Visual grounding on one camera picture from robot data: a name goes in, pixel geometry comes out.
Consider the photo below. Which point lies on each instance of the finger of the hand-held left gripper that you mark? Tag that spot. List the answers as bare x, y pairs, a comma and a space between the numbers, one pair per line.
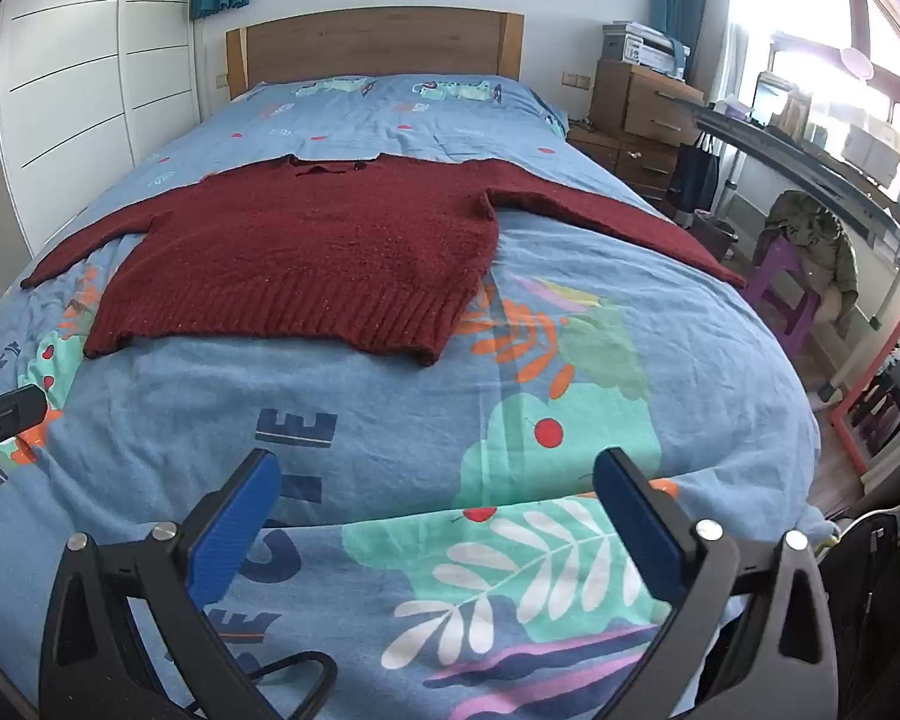
7, 416

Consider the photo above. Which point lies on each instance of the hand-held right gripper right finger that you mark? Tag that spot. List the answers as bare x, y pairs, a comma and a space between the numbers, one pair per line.
637, 532

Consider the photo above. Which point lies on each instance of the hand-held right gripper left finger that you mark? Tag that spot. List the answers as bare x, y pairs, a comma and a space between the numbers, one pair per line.
232, 532

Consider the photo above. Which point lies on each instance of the dark red knitted sweater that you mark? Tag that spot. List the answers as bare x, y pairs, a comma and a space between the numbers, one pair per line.
307, 255

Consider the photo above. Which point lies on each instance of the blue printed blanket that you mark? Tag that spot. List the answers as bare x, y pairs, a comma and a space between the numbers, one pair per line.
390, 420

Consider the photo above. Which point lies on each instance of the purple stool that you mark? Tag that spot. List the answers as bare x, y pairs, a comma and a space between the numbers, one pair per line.
780, 277

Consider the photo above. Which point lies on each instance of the white wardrobe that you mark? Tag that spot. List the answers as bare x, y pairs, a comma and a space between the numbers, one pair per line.
67, 90

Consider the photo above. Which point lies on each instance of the olive jacket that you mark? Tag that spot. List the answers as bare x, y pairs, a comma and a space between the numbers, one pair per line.
810, 232

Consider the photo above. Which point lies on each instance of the black bag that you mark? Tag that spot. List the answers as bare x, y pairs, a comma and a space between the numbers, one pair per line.
694, 176

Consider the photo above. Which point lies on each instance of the grey desk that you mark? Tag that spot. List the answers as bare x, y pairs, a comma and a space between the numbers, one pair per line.
832, 180

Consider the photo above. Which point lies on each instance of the wooden dresser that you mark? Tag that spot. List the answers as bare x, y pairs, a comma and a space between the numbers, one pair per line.
645, 112

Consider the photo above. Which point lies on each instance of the computer monitor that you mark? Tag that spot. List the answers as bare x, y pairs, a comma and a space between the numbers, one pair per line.
769, 101

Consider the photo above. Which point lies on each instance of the white printer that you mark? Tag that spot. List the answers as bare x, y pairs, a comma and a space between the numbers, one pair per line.
637, 49

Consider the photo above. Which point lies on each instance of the wooden headboard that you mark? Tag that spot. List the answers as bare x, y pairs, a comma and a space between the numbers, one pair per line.
375, 45

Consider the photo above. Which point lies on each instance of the round white lamp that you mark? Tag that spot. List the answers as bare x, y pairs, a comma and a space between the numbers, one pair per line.
859, 64

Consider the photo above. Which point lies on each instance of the red frame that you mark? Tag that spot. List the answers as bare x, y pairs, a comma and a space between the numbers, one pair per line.
844, 420

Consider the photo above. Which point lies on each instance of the wall switch plate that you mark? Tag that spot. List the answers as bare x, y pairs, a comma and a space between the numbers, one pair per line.
576, 79

